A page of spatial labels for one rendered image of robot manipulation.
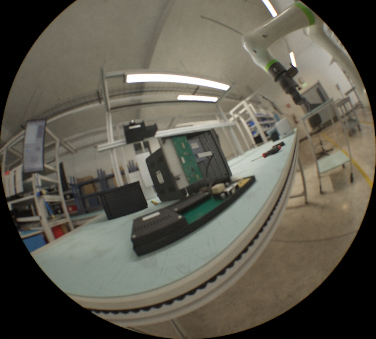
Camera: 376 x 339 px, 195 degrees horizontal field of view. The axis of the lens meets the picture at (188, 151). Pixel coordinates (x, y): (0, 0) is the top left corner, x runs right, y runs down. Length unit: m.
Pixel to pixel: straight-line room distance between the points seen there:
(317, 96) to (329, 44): 6.32
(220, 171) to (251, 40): 0.53
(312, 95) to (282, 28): 6.51
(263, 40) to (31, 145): 1.70
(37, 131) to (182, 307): 1.44
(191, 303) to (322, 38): 0.91
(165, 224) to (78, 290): 0.15
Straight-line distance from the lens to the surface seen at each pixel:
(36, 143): 1.38
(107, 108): 1.24
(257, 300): 1.12
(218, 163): 0.44
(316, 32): 0.80
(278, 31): 0.56
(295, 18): 0.61
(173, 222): 0.15
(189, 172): 0.34
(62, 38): 3.05
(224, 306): 1.15
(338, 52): 0.79
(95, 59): 2.99
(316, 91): 7.09
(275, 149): 0.51
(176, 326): 1.03
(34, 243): 1.55
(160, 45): 2.48
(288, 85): 0.55
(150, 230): 0.16
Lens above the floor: 1.08
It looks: 11 degrees up
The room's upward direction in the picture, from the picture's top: 22 degrees counter-clockwise
